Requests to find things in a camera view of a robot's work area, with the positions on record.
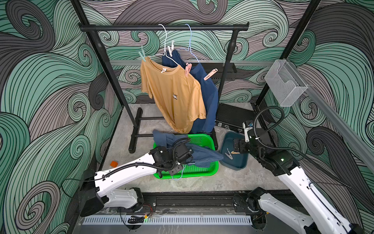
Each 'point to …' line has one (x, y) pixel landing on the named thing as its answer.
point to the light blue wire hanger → (177, 179)
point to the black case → (232, 117)
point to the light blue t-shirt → (202, 156)
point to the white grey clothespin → (229, 155)
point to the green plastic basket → (193, 170)
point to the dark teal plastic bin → (239, 161)
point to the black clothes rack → (135, 135)
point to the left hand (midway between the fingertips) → (175, 160)
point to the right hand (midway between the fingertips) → (241, 139)
